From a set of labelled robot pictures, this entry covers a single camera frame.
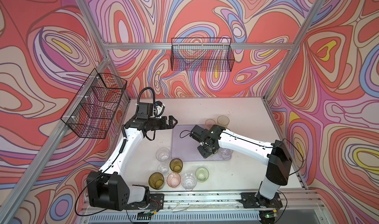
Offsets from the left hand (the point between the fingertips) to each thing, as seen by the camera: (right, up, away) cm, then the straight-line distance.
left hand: (172, 121), depth 80 cm
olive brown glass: (+2, -26, +4) cm, 26 cm away
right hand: (+21, -18, 0) cm, 27 cm away
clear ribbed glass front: (+9, -33, +1) cm, 35 cm away
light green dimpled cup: (+17, -30, +1) cm, 34 cm away
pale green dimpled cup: (+32, -1, +16) cm, 35 cm away
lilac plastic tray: (+6, -17, +10) cm, 21 cm away
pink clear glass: (+1, -32, 0) cm, 32 cm away
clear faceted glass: (+31, -21, +8) cm, 38 cm away
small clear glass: (-5, -27, +2) cm, 27 cm away
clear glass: (-7, -21, +8) cm, 23 cm away
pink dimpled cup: (+23, -3, +22) cm, 32 cm away
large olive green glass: (-9, -33, 0) cm, 34 cm away
